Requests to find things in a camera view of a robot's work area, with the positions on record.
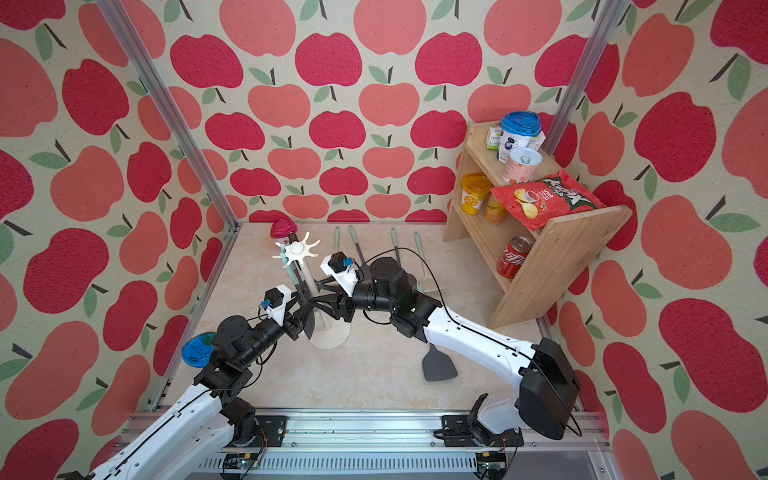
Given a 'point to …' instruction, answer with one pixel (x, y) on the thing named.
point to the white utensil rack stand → (325, 334)
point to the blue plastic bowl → (198, 350)
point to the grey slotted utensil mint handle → (437, 365)
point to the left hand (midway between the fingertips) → (309, 301)
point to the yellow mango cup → (474, 188)
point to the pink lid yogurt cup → (281, 228)
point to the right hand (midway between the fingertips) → (316, 296)
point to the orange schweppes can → (494, 212)
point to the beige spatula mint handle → (419, 245)
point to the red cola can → (513, 256)
